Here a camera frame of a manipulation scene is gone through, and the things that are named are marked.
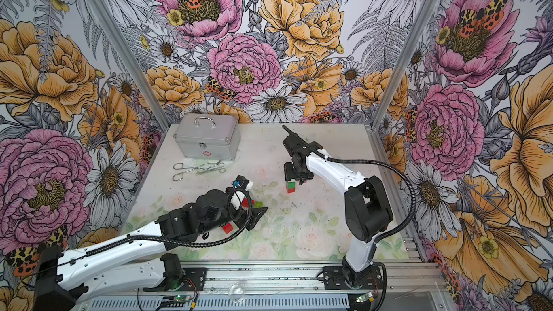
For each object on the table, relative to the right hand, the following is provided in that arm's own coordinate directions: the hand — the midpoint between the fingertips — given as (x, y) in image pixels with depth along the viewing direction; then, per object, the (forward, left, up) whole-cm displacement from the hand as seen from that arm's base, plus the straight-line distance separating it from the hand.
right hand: (295, 180), depth 88 cm
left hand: (-14, +15, +8) cm, 22 cm away
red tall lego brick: (+1, +2, -9) cm, 10 cm away
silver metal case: (+22, +38, +5) cm, 44 cm away
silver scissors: (+15, +43, -9) cm, 47 cm away
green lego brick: (0, +2, -4) cm, 5 cm away
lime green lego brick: (-5, +15, -9) cm, 19 cm away
